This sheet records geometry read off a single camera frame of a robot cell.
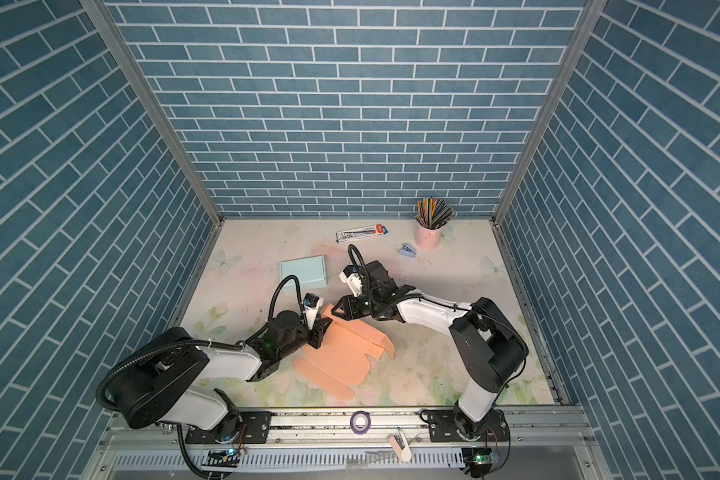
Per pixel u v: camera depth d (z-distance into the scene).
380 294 0.69
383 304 0.69
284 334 0.68
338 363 0.85
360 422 0.75
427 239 1.07
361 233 1.15
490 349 0.46
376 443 0.72
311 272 1.00
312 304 0.77
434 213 1.07
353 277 0.81
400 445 0.70
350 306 0.75
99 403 0.42
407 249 1.10
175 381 0.44
